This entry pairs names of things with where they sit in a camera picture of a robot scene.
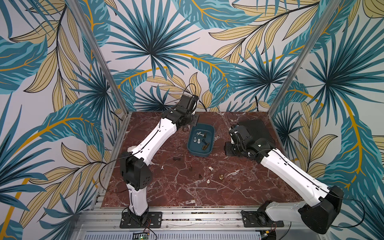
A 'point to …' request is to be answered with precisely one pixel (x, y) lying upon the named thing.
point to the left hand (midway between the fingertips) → (193, 118)
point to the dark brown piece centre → (190, 168)
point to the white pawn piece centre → (211, 168)
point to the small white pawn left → (162, 168)
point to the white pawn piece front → (208, 181)
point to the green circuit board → (142, 236)
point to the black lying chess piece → (177, 158)
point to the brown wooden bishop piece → (205, 146)
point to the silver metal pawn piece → (199, 133)
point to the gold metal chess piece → (221, 177)
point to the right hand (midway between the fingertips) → (227, 147)
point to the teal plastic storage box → (201, 139)
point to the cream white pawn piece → (195, 139)
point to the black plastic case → (258, 129)
